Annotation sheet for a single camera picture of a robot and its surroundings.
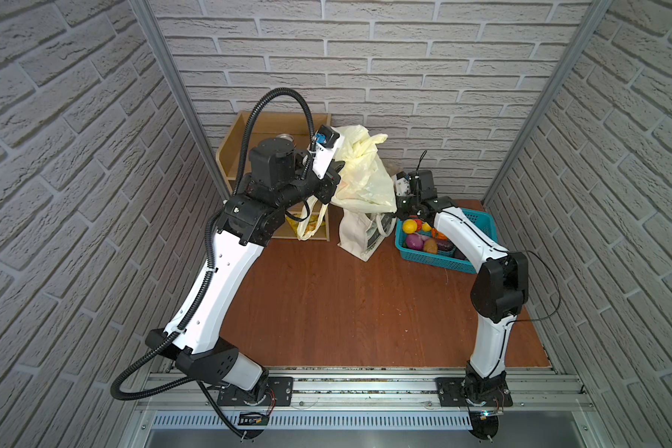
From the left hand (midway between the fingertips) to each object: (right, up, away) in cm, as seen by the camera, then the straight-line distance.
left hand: (342, 156), depth 58 cm
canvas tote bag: (+6, -17, +31) cm, 36 cm away
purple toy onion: (+27, -20, +42) cm, 54 cm away
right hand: (+9, -7, +29) cm, 31 cm away
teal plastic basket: (+53, -13, +44) cm, 71 cm away
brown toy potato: (+31, -22, +39) cm, 55 cm away
